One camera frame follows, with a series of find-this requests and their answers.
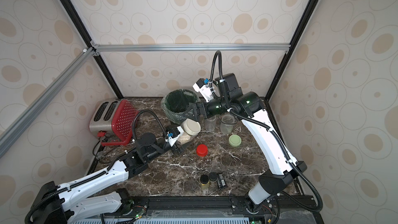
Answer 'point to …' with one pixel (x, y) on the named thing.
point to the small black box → (221, 182)
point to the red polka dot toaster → (114, 118)
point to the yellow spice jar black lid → (204, 181)
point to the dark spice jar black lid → (213, 177)
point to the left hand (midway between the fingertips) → (190, 132)
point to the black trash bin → (172, 124)
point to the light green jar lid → (235, 140)
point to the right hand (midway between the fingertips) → (196, 110)
